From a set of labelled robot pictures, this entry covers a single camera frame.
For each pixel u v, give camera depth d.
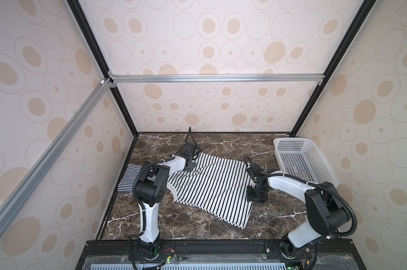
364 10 0.69
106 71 0.87
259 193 0.74
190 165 0.77
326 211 0.45
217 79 1.67
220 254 0.74
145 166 0.52
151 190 0.53
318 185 0.48
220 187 0.94
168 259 0.71
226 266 0.70
